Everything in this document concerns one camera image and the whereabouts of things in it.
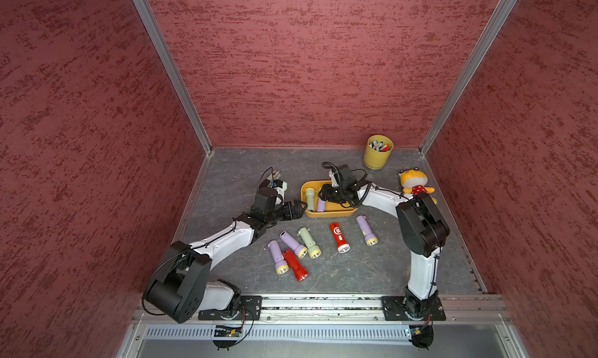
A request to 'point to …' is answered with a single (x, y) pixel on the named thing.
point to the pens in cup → (379, 146)
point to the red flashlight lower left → (300, 272)
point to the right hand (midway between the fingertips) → (323, 198)
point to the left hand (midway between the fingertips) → (298, 210)
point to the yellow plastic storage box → (332, 209)
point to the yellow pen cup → (378, 152)
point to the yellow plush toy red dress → (413, 181)
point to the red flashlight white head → (342, 245)
